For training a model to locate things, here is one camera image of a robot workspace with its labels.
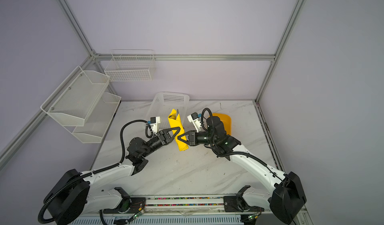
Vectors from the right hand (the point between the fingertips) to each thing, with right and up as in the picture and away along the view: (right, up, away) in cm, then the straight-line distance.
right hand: (177, 139), depth 67 cm
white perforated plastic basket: (-18, +19, +51) cm, 57 cm away
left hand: (+1, +4, +1) cm, 5 cm away
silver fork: (-1, +12, +3) cm, 13 cm away
